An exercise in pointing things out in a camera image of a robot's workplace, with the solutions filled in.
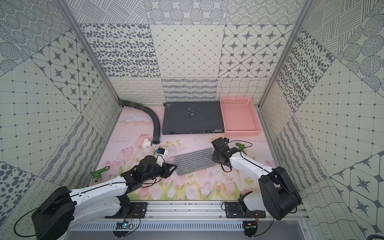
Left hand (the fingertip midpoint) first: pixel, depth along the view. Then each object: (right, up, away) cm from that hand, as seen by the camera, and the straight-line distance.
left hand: (174, 160), depth 81 cm
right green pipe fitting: (+42, +5, +15) cm, 45 cm away
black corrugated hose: (-19, +22, +28) cm, 40 cm away
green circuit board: (-23, -28, -11) cm, 37 cm away
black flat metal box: (+9, +24, +27) cm, 37 cm away
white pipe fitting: (-20, +8, +14) cm, 26 cm away
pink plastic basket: (+45, +25, +32) cm, 61 cm away
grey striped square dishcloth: (+11, -3, +9) cm, 14 cm away
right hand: (+26, -1, +7) cm, 27 cm away
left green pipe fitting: (-46, -9, +3) cm, 46 cm away
